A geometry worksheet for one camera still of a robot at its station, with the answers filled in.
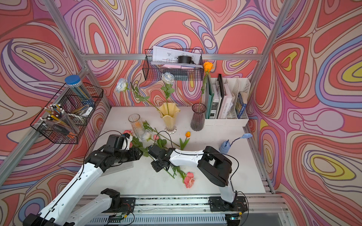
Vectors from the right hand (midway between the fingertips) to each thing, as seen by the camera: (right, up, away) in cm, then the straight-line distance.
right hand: (158, 167), depth 86 cm
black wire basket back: (-7, +65, +16) cm, 67 cm away
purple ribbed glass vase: (+25, +30, +10) cm, 40 cm away
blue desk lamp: (+41, +13, 0) cm, 43 cm away
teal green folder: (+32, +45, -1) cm, 55 cm away
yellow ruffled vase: (+5, +36, +7) cm, 37 cm away
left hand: (-9, +11, -8) cm, 16 cm away
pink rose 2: (-24, +21, +13) cm, 35 cm away
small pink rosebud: (-5, +18, +13) cm, 22 cm away
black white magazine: (+38, +44, +5) cm, 59 cm away
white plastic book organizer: (+55, +52, +13) cm, 77 cm away
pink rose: (+18, -3, -7) cm, 20 cm away
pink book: (+44, +40, +6) cm, 60 cm away
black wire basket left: (-37, +32, -15) cm, 52 cm away
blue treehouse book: (+58, +37, +14) cm, 70 cm away
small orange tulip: (+15, +12, +10) cm, 22 cm away
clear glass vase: (-14, +26, +4) cm, 30 cm away
